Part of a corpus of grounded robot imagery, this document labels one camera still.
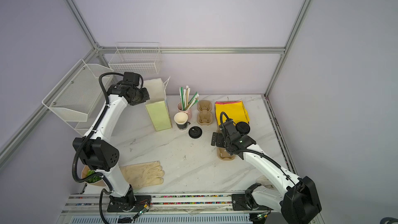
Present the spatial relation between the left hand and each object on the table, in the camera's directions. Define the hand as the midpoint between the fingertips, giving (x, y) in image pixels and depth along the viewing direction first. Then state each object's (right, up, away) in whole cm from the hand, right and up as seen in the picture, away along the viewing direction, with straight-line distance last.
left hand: (144, 98), depth 84 cm
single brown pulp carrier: (+45, -33, +7) cm, 56 cm away
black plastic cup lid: (+27, -21, +15) cm, 38 cm away
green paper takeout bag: (+8, -4, -1) cm, 9 cm away
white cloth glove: (+65, -44, -4) cm, 79 cm away
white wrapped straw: (+22, +8, +14) cm, 27 cm away
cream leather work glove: (0, -41, -2) cm, 41 cm away
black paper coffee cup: (+18, -12, +14) cm, 26 cm away
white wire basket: (-6, +26, +11) cm, 29 cm away
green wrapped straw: (+19, +1, +17) cm, 25 cm away
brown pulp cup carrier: (+34, -11, +20) cm, 41 cm away
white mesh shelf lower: (-25, -15, -11) cm, 31 cm away
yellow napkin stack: (+55, -7, +25) cm, 60 cm away
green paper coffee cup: (+58, -20, +4) cm, 61 cm away
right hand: (+41, -22, -2) cm, 46 cm away
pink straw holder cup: (+23, -7, +17) cm, 30 cm away
